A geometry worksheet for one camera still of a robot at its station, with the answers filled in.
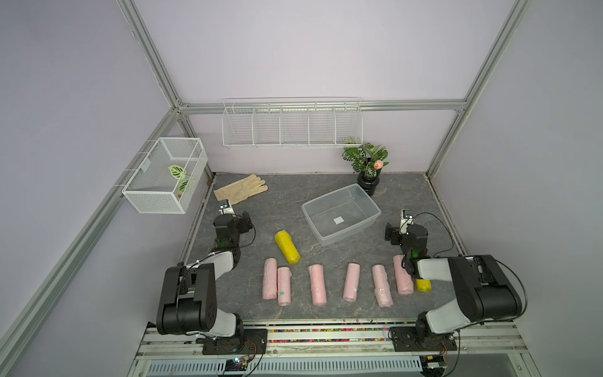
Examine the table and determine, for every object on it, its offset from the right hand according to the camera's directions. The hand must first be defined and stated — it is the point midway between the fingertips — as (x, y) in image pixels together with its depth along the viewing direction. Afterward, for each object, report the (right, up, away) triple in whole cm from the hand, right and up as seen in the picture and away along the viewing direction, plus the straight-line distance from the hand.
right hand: (400, 222), depth 95 cm
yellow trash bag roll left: (-46, -9, -3) cm, 47 cm away
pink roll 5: (-3, -19, -12) cm, 23 cm away
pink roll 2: (-34, -21, -12) cm, 42 cm away
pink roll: (-51, -22, -14) cm, 57 cm away
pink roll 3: (-22, -20, -12) cm, 32 cm away
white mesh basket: (-88, +17, -12) cm, 90 cm away
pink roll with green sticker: (-46, -21, -12) cm, 52 cm away
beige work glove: (-71, +14, +21) cm, 76 cm away
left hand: (-66, +3, -3) cm, 66 cm away
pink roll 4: (-11, -21, -12) cm, 27 cm away
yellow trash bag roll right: (+3, -21, -14) cm, 25 cm away
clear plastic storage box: (-23, +3, +11) cm, 26 cm away
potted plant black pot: (-13, +24, -1) cm, 28 cm away
